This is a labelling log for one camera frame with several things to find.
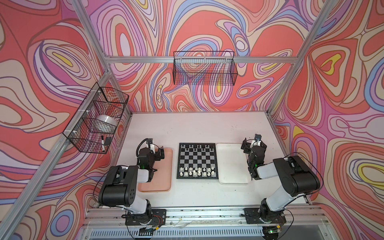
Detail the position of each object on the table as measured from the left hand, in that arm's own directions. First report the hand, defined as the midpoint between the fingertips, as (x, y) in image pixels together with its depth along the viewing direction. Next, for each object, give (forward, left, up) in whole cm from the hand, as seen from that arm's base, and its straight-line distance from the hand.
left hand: (156, 145), depth 94 cm
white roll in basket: (-4, +19, +27) cm, 33 cm away
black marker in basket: (-11, +21, +19) cm, 30 cm away
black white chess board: (-9, -26, -4) cm, 28 cm away
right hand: (+2, -62, +1) cm, 62 cm away
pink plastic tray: (-20, -5, -7) cm, 21 cm away
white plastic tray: (-9, -49, -8) cm, 50 cm away
